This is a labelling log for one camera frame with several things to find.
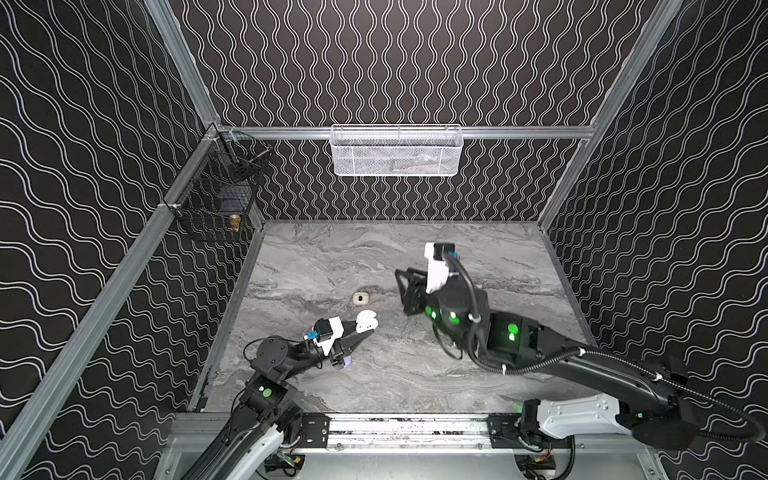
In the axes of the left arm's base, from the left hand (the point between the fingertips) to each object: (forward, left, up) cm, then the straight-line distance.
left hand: (372, 328), depth 62 cm
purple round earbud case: (+3, +9, -28) cm, 29 cm away
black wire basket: (+43, +52, +1) cm, 67 cm away
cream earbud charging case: (+23, +8, -26) cm, 35 cm away
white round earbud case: (+1, +1, +1) cm, 2 cm away
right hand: (+9, -5, +7) cm, 12 cm away
